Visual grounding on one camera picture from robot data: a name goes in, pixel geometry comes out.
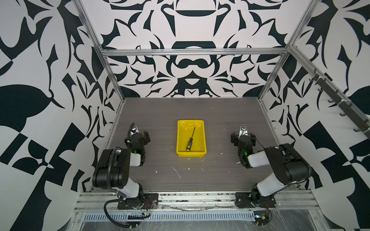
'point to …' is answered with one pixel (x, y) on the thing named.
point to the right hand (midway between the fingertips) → (244, 131)
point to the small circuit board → (260, 217)
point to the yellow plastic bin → (185, 129)
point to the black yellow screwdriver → (189, 144)
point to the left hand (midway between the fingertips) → (136, 132)
